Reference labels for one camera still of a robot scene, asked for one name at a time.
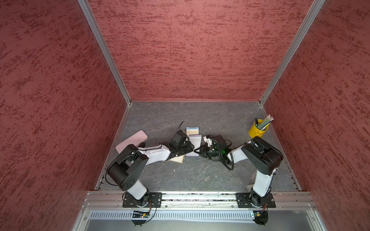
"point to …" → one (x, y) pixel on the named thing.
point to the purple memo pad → (195, 139)
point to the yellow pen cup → (254, 131)
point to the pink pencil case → (136, 139)
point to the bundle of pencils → (266, 122)
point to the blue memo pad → (192, 130)
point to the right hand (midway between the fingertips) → (194, 153)
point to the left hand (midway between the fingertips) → (192, 150)
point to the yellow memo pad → (179, 159)
